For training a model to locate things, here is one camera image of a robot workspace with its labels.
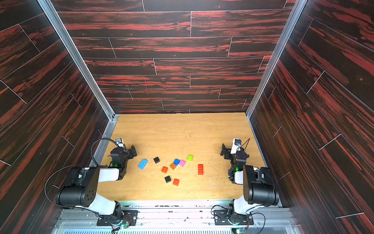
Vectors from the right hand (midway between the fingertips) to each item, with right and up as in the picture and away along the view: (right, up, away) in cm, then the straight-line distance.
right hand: (234, 144), depth 92 cm
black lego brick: (-51, -10, +1) cm, 52 cm away
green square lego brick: (-29, -9, +4) cm, 30 cm away
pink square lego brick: (-34, -12, +1) cm, 36 cm away
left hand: (-70, -2, +2) cm, 70 cm away
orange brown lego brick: (-40, -14, -1) cm, 42 cm away
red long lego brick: (-22, -15, -3) cm, 27 cm away
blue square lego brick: (-38, -11, +1) cm, 39 cm away
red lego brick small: (-45, -15, -2) cm, 48 cm away
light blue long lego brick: (-59, -12, 0) cm, 60 cm away
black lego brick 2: (-42, -20, -6) cm, 47 cm away
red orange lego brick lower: (-37, -21, -7) cm, 44 cm away
